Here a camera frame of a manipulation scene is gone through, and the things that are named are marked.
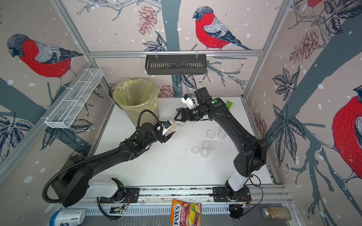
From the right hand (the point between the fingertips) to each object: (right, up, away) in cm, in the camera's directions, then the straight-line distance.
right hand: (180, 116), depth 76 cm
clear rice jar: (+28, -13, +21) cm, 37 cm away
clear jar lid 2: (+9, -23, +14) cm, 28 cm away
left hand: (-5, -5, +5) cm, 8 cm away
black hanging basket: (-2, +38, +27) cm, 47 cm away
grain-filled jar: (+45, -45, -12) cm, 65 cm away
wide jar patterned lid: (-3, -4, -4) cm, 6 cm away
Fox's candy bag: (+2, -46, -11) cm, 47 cm away
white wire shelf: (-61, 0, -5) cm, 61 cm away
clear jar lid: (+20, -13, +21) cm, 33 cm away
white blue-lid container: (-52, -45, -13) cm, 70 cm away
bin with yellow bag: (-34, +14, +22) cm, 43 cm away
